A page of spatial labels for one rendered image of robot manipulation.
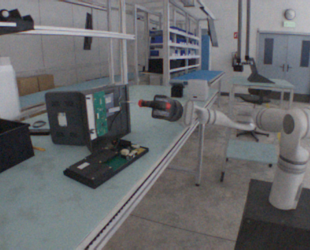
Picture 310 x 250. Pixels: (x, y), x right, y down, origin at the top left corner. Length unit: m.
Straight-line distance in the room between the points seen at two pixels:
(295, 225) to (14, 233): 0.74
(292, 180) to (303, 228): 0.15
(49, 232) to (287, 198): 0.68
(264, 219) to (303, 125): 0.31
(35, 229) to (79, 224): 0.09
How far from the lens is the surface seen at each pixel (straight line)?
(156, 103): 0.59
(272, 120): 0.82
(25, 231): 0.51
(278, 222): 0.75
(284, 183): 0.75
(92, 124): 0.76
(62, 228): 0.48
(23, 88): 4.21
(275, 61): 7.28
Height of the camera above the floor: 1.32
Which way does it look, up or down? 19 degrees down
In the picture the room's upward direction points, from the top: 1 degrees counter-clockwise
